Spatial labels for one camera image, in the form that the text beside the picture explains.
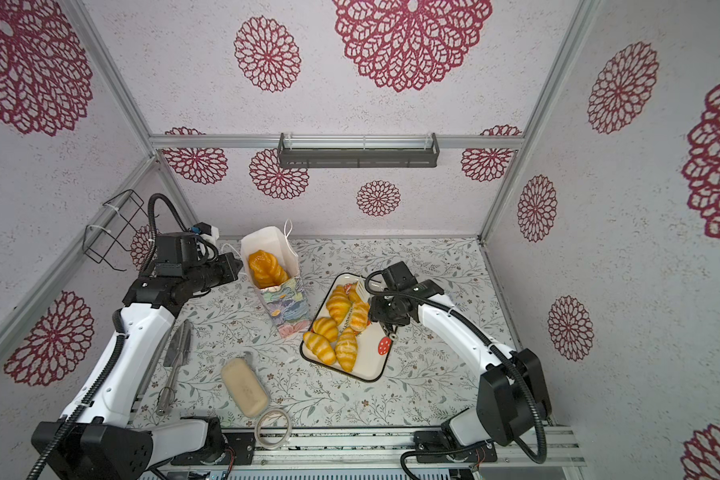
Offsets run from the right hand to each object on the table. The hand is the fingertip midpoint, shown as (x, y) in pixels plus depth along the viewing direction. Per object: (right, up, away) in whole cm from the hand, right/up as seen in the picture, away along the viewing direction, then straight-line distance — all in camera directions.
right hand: (375, 310), depth 83 cm
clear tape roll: (-23, -31, -9) cm, 40 cm away
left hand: (-35, +12, -7) cm, 37 cm away
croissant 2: (-4, -4, +11) cm, 12 cm away
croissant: (-11, 0, +13) cm, 17 cm away
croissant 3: (-14, -6, +6) cm, 17 cm away
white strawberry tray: (0, -13, +6) cm, 14 cm away
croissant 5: (-8, -12, +4) cm, 15 cm away
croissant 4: (-15, -12, +4) cm, 20 cm away
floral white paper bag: (-24, +2, -1) cm, 24 cm away
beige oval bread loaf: (-35, -20, -4) cm, 40 cm away
